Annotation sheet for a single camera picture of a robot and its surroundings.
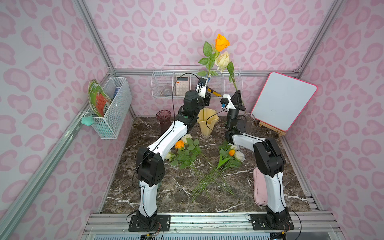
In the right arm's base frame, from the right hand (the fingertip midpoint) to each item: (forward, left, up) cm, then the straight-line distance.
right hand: (241, 91), depth 77 cm
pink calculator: (+16, +33, -8) cm, 37 cm away
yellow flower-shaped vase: (-13, +18, -7) cm, 23 cm away
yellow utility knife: (+16, +12, -13) cm, 24 cm away
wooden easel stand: (+2, -35, -38) cm, 51 cm away
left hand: (+3, +19, +3) cm, 19 cm away
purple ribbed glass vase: (+3, +45, -22) cm, 50 cm away
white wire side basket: (-19, +65, -6) cm, 68 cm away
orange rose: (-20, +31, -37) cm, 52 cm away
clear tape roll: (+14, +43, -11) cm, 46 cm away
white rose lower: (-19, -3, -35) cm, 40 cm away
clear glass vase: (+3, -11, -25) cm, 27 cm away
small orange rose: (-23, +5, -35) cm, 42 cm away
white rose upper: (-12, 0, -35) cm, 37 cm away
